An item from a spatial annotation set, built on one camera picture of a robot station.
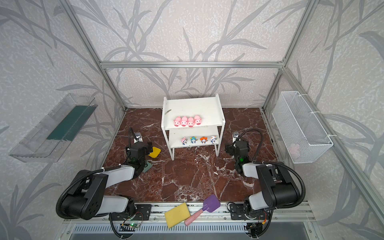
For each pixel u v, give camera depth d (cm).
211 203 76
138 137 77
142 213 73
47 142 64
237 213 72
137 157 69
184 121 67
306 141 60
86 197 43
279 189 44
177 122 67
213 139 79
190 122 67
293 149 75
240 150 69
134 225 70
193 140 79
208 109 74
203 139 80
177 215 72
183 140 79
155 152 93
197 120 68
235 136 80
